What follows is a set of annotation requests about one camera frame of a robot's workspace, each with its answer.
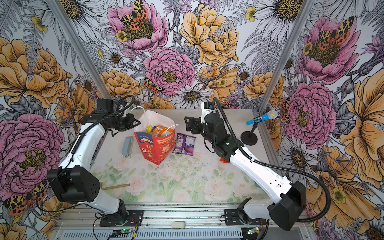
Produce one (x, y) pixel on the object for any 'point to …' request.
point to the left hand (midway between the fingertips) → (140, 127)
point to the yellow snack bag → (149, 129)
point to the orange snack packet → (158, 130)
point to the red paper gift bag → (156, 149)
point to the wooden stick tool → (115, 186)
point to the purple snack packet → (184, 144)
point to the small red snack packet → (224, 160)
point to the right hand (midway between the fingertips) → (191, 123)
